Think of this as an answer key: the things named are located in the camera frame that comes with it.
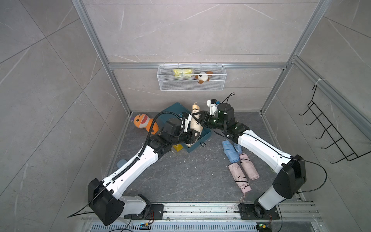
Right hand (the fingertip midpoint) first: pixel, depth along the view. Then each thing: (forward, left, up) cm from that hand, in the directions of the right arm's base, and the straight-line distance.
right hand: (193, 116), depth 74 cm
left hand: (-8, -2, -3) cm, 8 cm away
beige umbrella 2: (-10, +3, -13) cm, 16 cm away
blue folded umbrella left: (-6, -24, -29) cm, 38 cm away
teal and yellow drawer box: (+14, +12, -10) cm, 21 cm away
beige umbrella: (-5, 0, -1) cm, 5 cm away
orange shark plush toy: (+18, +36, -24) cm, 47 cm away
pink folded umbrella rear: (-18, -35, -29) cm, 49 cm away
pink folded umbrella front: (-23, -27, -28) cm, 45 cm away
